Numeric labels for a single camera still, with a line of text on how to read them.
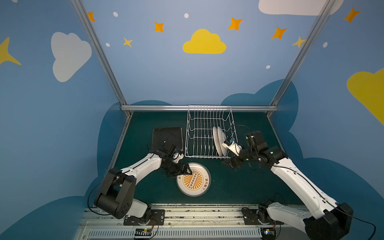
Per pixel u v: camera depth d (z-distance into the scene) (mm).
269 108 1178
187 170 765
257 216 735
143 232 730
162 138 1017
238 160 662
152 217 733
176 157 765
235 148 636
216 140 858
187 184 839
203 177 868
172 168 751
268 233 733
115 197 425
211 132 882
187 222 737
